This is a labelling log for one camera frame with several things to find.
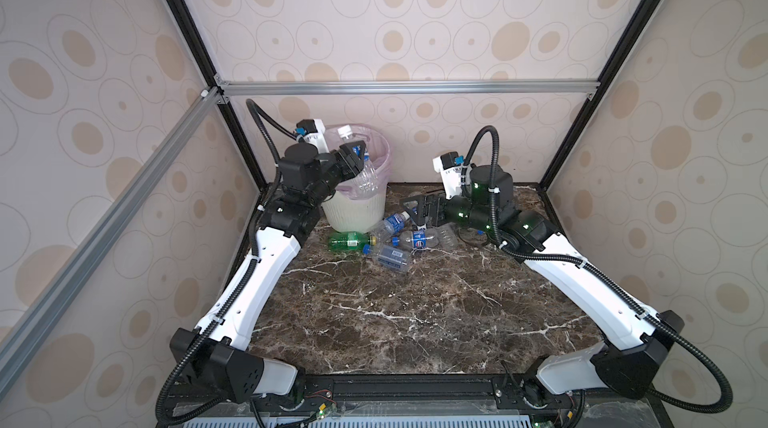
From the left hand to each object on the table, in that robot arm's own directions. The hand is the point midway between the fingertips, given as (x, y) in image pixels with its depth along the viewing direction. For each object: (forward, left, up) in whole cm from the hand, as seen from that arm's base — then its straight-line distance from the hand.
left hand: (363, 137), depth 64 cm
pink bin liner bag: (+23, -2, -22) cm, 31 cm away
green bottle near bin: (0, +7, -42) cm, 42 cm away
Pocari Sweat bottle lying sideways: (+7, -6, -43) cm, 44 cm away
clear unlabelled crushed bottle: (+3, -25, -43) cm, 49 cm away
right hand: (-9, -11, -10) cm, 17 cm away
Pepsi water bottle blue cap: (+1, -15, -42) cm, 44 cm away
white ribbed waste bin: (+7, +7, -36) cm, 38 cm away
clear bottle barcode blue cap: (-5, -5, -42) cm, 43 cm away
